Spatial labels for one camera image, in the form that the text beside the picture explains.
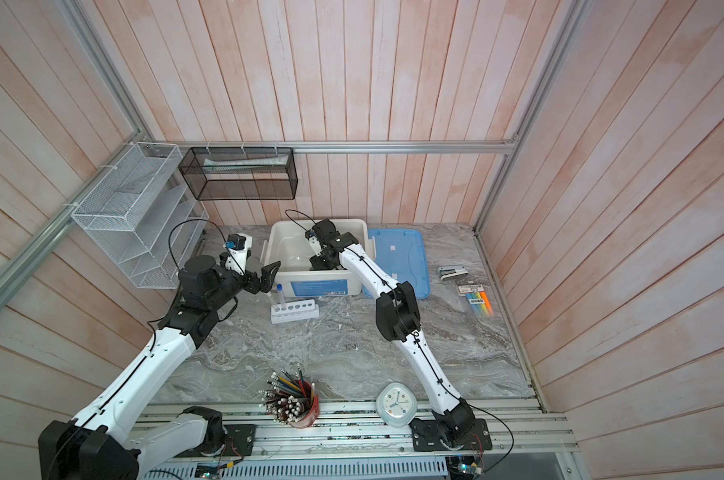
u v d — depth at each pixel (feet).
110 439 1.27
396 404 2.51
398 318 2.17
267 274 2.26
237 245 2.08
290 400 2.07
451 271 3.44
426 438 2.40
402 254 3.76
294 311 3.06
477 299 3.22
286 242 3.41
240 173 3.41
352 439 2.46
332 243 2.52
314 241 3.04
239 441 2.41
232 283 2.13
